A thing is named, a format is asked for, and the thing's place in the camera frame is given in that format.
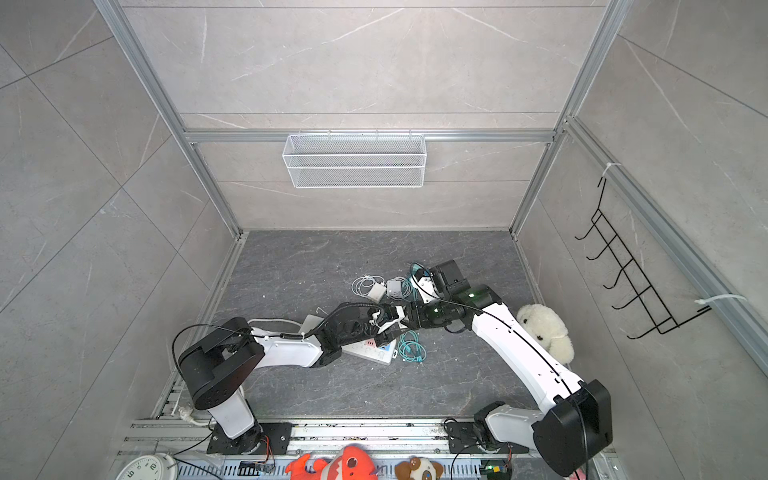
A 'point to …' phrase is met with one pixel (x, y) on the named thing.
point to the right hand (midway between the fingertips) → (411, 316)
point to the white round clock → (157, 466)
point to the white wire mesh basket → (354, 161)
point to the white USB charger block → (377, 291)
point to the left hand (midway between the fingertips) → (407, 310)
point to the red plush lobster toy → (349, 463)
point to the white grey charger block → (393, 288)
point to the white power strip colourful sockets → (370, 351)
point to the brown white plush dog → (419, 469)
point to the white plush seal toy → (549, 330)
